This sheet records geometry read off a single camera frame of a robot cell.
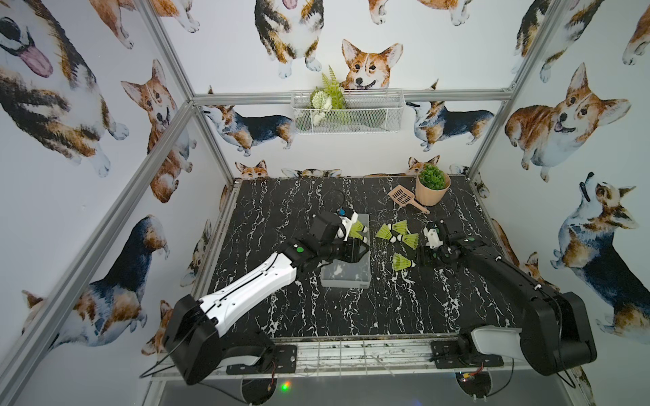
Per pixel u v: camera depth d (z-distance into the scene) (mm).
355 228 1003
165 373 429
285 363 734
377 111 926
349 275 908
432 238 800
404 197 1139
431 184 1016
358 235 977
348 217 686
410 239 954
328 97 818
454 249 626
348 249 666
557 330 420
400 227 1005
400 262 893
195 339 389
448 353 733
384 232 979
